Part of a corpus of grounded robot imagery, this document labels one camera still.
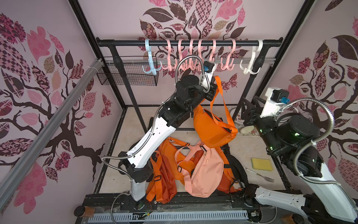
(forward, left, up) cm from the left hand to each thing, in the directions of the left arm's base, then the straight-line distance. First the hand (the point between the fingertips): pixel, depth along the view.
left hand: (211, 79), depth 57 cm
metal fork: (-21, -30, -51) cm, 63 cm away
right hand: (-13, -12, +1) cm, 17 cm away
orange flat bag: (-21, +13, -46) cm, 53 cm away
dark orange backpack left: (-31, +23, -48) cm, 62 cm away
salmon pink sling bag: (-23, -2, -46) cm, 51 cm away
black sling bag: (-23, -20, -47) cm, 56 cm away
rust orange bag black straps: (-30, -12, -48) cm, 58 cm away
